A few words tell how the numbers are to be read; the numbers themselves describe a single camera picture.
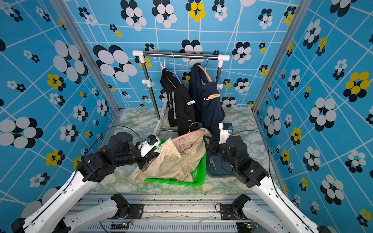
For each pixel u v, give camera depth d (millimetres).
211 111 763
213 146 578
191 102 698
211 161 893
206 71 712
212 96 649
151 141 531
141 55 693
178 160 782
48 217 378
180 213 748
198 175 849
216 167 875
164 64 889
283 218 411
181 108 769
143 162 557
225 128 569
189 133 667
